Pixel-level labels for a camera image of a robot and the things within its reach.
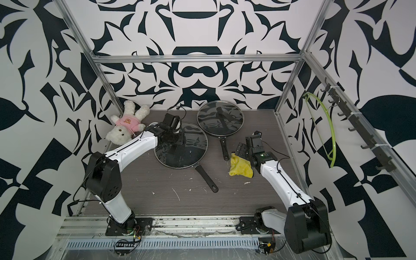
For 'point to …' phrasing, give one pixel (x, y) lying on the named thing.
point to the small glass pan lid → (220, 118)
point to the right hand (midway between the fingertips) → (244, 147)
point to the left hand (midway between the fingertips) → (181, 135)
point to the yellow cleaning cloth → (239, 166)
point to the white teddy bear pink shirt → (128, 124)
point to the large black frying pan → (205, 177)
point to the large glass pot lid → (190, 153)
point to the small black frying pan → (225, 145)
